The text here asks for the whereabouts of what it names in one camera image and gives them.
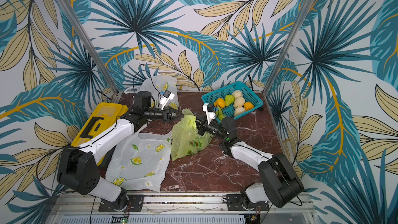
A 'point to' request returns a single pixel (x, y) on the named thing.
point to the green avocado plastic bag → (186, 140)
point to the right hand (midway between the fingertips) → (190, 117)
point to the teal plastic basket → (249, 94)
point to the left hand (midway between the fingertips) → (182, 117)
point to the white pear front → (239, 110)
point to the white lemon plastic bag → (134, 161)
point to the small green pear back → (229, 99)
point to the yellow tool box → (106, 115)
